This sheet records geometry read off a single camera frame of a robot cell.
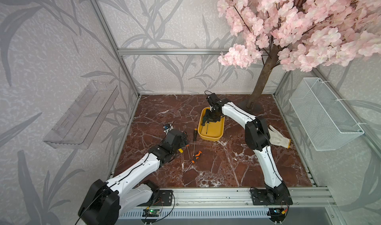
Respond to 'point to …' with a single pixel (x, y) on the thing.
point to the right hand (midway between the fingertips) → (206, 118)
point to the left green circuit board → (152, 212)
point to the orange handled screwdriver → (188, 145)
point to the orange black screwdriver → (196, 157)
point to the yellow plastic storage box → (211, 131)
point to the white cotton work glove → (276, 139)
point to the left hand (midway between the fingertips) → (183, 138)
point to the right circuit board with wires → (278, 214)
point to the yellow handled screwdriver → (180, 150)
